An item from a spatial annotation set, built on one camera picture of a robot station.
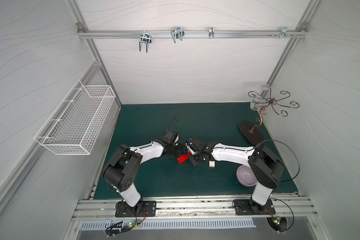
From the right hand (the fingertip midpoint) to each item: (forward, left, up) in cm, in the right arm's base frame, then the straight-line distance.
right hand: (191, 158), depth 89 cm
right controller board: (-30, -44, -5) cm, 53 cm away
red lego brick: (-1, +5, +2) cm, 5 cm away
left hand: (+3, +4, +1) cm, 6 cm away
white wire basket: (+1, +56, +31) cm, 63 cm away
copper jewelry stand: (+21, -43, -1) cm, 48 cm away
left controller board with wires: (-36, +35, -1) cm, 50 cm away
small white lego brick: (-3, -12, -1) cm, 12 cm away
